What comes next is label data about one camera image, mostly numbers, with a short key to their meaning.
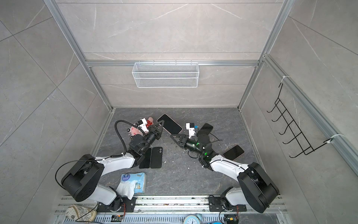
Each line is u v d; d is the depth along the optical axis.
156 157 0.91
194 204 0.75
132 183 0.75
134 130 0.95
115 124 0.69
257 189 0.42
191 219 0.66
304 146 0.61
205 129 1.04
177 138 0.73
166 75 1.01
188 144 0.69
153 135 0.72
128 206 0.73
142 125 0.75
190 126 0.73
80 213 0.68
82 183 0.43
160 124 0.76
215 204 0.73
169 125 0.77
